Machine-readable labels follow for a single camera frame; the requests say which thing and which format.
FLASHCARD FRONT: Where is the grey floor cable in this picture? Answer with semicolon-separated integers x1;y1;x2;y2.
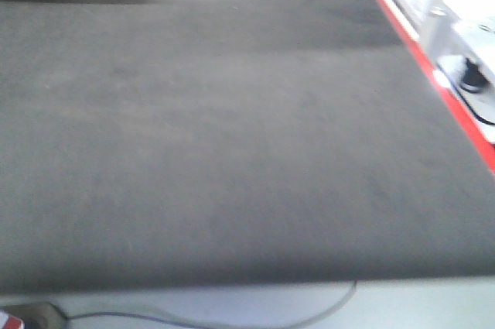
67;280;357;328

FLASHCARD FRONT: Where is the black castor wheel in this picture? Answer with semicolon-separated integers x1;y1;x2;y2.
460;58;489;93

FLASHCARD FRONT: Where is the long conveyor dark grey belt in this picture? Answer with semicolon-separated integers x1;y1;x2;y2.
0;0;495;295

